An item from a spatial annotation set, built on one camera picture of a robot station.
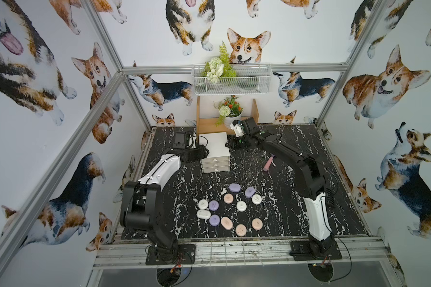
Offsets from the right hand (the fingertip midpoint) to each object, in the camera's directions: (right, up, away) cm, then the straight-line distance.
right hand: (231, 139), depth 94 cm
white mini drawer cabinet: (-7, -10, -3) cm, 13 cm away
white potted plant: (-1, +16, +7) cm, 17 cm away
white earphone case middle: (+5, -32, -8) cm, 33 cm away
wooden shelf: (-15, +10, +20) cm, 26 cm away
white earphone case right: (+12, -30, -6) cm, 32 cm away
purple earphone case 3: (-8, -37, -12) cm, 40 cm away
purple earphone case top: (+2, -25, -1) cm, 25 cm away
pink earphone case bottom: (+4, -40, -15) cm, 43 cm away
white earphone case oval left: (-14, -35, -10) cm, 39 cm away
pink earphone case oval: (-3, -38, -14) cm, 40 cm away
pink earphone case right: (+11, -38, -13) cm, 42 cm away
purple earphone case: (+9, -27, -4) cm, 28 cm away
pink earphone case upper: (-2, -29, -6) cm, 30 cm away
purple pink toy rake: (+21, -13, +9) cm, 27 cm away
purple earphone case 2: (-9, -32, -8) cm, 34 cm away
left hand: (-14, -5, -2) cm, 15 cm away
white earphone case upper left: (-14, -31, -7) cm, 35 cm away
